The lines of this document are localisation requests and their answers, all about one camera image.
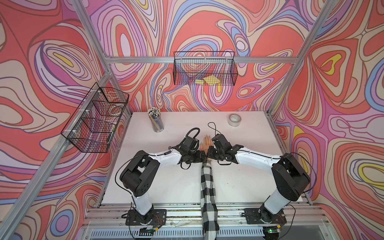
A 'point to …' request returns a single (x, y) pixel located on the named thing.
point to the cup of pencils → (154, 114)
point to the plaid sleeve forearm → (210, 222)
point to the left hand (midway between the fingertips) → (204, 159)
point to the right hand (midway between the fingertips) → (207, 157)
